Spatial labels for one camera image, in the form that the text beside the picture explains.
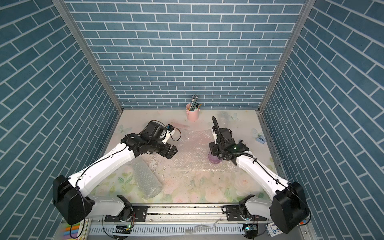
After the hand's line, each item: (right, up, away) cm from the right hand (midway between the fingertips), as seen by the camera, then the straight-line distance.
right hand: (215, 144), depth 84 cm
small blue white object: (+33, +1, +17) cm, 37 cm away
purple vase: (-1, -9, +3) cm, 10 cm away
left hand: (-23, -1, -6) cm, 23 cm away
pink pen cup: (-15, +18, +28) cm, 36 cm away
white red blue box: (+25, -38, -15) cm, 48 cm away
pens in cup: (-13, +25, +24) cm, 37 cm away
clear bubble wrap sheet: (-14, -6, +12) cm, 19 cm away
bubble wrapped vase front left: (-35, -19, -9) cm, 41 cm away
